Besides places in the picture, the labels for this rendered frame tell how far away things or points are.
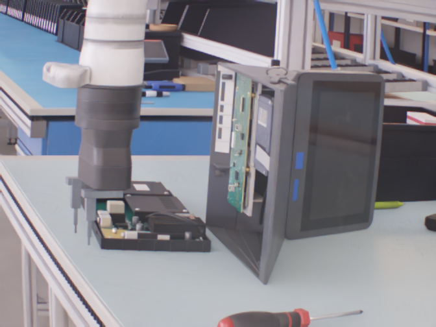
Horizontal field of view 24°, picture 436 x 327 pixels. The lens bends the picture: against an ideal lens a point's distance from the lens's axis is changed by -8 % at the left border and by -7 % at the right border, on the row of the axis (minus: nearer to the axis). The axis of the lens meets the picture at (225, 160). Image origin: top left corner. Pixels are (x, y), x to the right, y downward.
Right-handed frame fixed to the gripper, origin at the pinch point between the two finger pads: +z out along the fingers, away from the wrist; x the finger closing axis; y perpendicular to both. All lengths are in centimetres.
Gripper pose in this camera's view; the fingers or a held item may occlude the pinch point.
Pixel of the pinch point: (82, 238)
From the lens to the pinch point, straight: 124.0
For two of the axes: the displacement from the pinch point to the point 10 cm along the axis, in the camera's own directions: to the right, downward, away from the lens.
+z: -0.7, 9.8, 1.9
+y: 9.0, -0.1, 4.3
